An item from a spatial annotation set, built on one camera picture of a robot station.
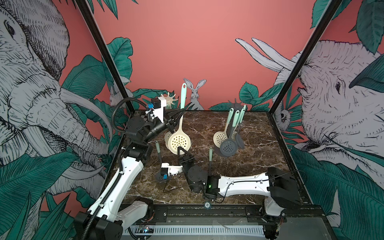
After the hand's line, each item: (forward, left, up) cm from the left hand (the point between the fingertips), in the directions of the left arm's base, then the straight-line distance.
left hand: (184, 109), depth 59 cm
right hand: (-7, +2, -16) cm, 17 cm away
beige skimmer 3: (+7, -21, -31) cm, 37 cm away
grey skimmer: (-2, -14, -44) cm, 46 cm away
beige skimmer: (-5, +2, -15) cm, 16 cm away
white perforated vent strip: (-38, -3, -45) cm, 58 cm away
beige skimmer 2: (+5, -27, -28) cm, 40 cm away
